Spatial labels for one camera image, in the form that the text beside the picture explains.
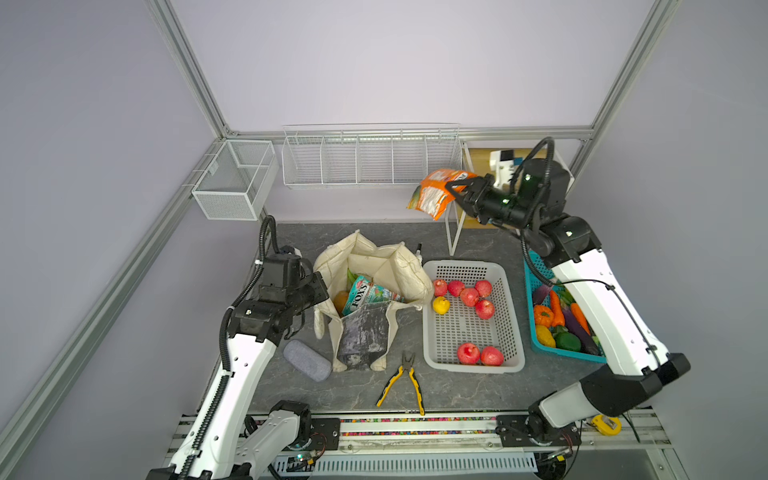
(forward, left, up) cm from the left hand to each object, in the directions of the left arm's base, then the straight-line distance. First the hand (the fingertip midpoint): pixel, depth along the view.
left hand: (324, 287), depth 73 cm
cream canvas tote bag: (+14, -17, -12) cm, 25 cm away
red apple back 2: (+6, -41, -19) cm, 46 cm away
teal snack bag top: (+5, -8, -12) cm, 16 cm away
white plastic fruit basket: (-1, -41, -23) cm, 47 cm away
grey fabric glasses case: (-11, +8, -21) cm, 25 cm away
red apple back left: (+10, -33, -20) cm, 40 cm away
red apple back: (+10, -38, -20) cm, 44 cm away
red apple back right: (+9, -47, -20) cm, 51 cm away
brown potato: (+6, -1, -17) cm, 18 cm away
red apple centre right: (+1, -45, -20) cm, 49 cm away
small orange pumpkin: (-2, -62, -19) cm, 65 cm away
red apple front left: (-12, -37, -19) cm, 43 cm away
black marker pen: (+29, -28, -24) cm, 47 cm away
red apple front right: (-13, -43, -19) cm, 49 cm away
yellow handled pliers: (-12, -20, -24) cm, 33 cm away
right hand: (+7, -28, +23) cm, 37 cm away
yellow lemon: (+3, -32, -19) cm, 37 cm away
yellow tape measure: (-31, -69, -23) cm, 79 cm away
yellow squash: (-9, -60, -19) cm, 63 cm away
